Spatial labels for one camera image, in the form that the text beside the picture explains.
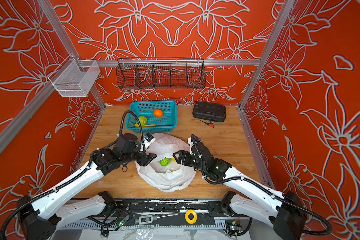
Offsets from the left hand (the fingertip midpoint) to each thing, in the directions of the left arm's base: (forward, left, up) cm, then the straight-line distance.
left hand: (152, 149), depth 74 cm
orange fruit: (+38, +4, -14) cm, 41 cm away
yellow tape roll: (-25, -23, -17) cm, 38 cm away
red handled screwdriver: (+32, -34, -18) cm, 50 cm away
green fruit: (0, -5, -13) cm, 14 cm away
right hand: (-2, -12, -2) cm, 12 cm away
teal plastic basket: (+37, +7, -17) cm, 41 cm away
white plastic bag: (-7, -6, -13) cm, 16 cm away
